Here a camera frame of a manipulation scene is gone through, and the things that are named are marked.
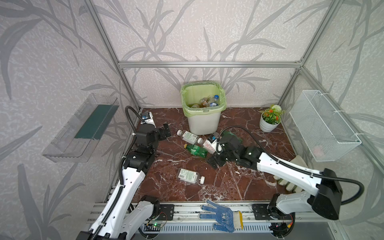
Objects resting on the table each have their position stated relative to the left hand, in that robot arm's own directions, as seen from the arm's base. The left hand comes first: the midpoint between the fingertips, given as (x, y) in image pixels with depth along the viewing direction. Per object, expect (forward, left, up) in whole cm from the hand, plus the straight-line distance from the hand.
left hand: (161, 119), depth 73 cm
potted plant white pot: (+14, -64, -15) cm, 67 cm away
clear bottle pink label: (-12, -23, -4) cm, 26 cm away
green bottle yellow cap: (+12, -36, -28) cm, 47 cm away
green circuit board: (-41, +1, -30) cm, 51 cm away
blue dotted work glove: (-39, -35, -28) cm, 60 cm away
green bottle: (-3, -17, -27) cm, 32 cm away
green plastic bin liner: (+30, -14, -8) cm, 34 cm away
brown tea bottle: (+26, -21, -14) cm, 37 cm away
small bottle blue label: (+23, -29, -9) cm, 39 cm away
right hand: (-9, -25, -13) cm, 30 cm away
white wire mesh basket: (-12, -72, +5) cm, 73 cm away
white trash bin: (+14, -22, -22) cm, 34 cm away
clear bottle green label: (-19, -14, -27) cm, 36 cm away
